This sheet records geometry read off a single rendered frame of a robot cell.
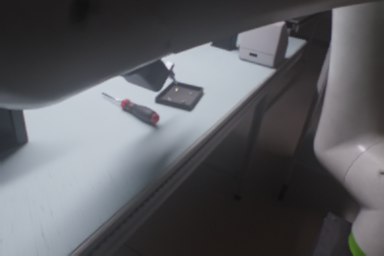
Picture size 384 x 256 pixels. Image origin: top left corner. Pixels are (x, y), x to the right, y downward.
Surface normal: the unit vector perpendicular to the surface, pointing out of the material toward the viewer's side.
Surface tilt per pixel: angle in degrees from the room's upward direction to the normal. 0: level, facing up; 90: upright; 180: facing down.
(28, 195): 0
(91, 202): 0
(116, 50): 112
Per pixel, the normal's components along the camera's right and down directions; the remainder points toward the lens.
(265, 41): -0.50, 0.36
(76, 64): 0.43, 0.74
